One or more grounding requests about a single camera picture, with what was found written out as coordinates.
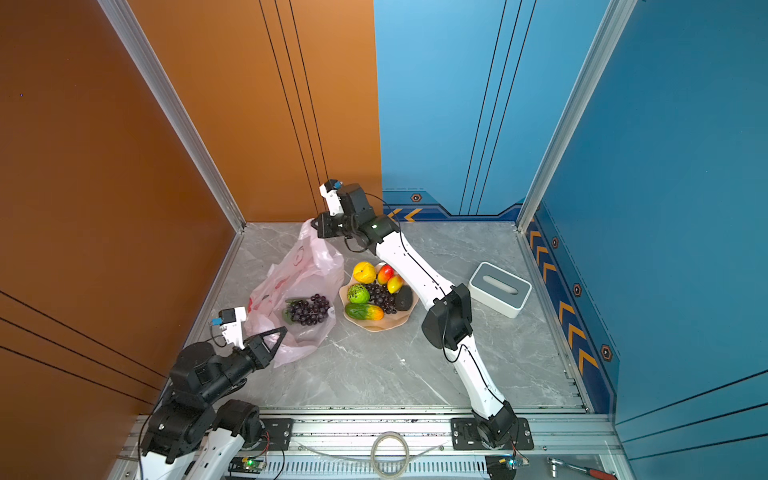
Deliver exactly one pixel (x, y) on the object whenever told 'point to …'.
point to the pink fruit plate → (378, 325)
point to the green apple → (358, 294)
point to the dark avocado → (403, 298)
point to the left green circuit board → (247, 464)
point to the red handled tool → (604, 475)
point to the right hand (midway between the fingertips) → (311, 223)
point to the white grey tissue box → (499, 289)
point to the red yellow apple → (386, 272)
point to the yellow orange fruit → (364, 272)
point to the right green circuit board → (513, 462)
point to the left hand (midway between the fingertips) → (288, 329)
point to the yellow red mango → (394, 284)
